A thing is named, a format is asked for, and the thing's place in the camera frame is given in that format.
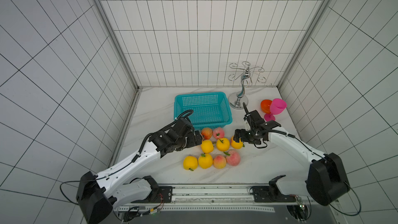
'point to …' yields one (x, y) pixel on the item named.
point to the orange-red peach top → (207, 132)
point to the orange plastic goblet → (265, 106)
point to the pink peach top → (218, 132)
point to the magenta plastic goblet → (277, 107)
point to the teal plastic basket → (211, 110)
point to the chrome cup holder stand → (239, 100)
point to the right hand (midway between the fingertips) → (239, 136)
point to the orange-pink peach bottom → (219, 162)
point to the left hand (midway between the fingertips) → (192, 143)
